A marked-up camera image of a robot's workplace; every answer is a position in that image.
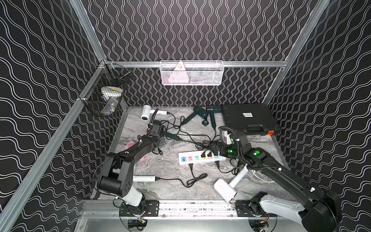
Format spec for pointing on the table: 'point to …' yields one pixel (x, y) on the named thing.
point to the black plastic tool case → (251, 119)
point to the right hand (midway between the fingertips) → (216, 147)
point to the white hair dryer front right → (227, 190)
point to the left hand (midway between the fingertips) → (158, 138)
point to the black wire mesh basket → (105, 94)
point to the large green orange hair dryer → (171, 136)
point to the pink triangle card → (179, 75)
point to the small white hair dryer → (147, 111)
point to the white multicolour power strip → (189, 157)
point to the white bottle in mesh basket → (110, 107)
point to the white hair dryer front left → (142, 178)
